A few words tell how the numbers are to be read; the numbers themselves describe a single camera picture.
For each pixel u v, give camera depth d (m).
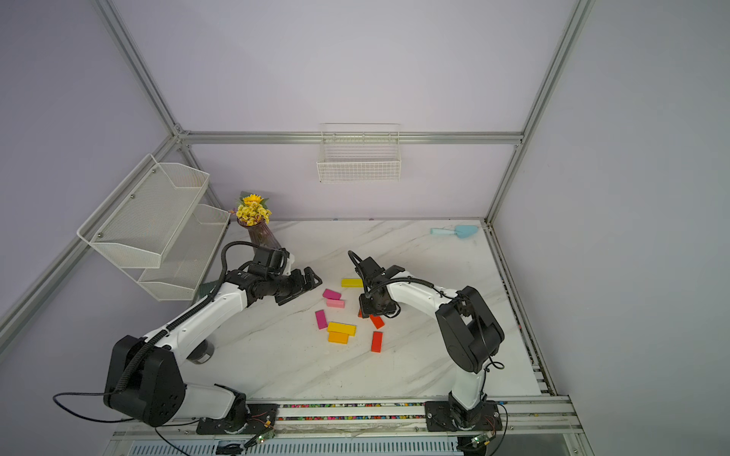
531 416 0.76
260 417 0.73
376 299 0.77
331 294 0.98
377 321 0.91
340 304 0.96
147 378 0.41
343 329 0.90
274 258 0.68
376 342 0.86
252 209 0.88
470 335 0.48
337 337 0.89
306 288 0.76
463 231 1.18
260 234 0.96
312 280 0.78
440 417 0.73
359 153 0.97
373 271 0.73
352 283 1.02
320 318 0.91
